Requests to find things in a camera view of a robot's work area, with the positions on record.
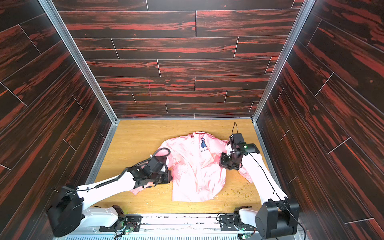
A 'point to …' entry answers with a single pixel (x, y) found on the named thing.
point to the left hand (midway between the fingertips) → (175, 179)
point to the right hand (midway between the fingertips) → (224, 164)
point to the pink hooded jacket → (193, 161)
